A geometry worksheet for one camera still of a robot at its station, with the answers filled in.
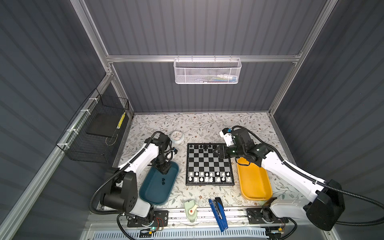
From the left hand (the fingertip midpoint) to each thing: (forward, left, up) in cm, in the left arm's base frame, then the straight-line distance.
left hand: (162, 169), depth 84 cm
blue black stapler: (-21, -30, -7) cm, 37 cm away
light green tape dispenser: (-22, -16, +2) cm, 27 cm away
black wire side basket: (+11, +32, +22) cm, 40 cm away
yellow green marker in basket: (+20, +20, +21) cm, 35 cm away
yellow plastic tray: (-7, -54, -7) cm, 55 cm away
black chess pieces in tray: (-3, 0, -6) cm, 7 cm away
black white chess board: (+2, -25, -4) cm, 25 cm away
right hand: (+3, -31, +12) cm, 33 cm away
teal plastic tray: (-8, +3, -5) cm, 10 cm away
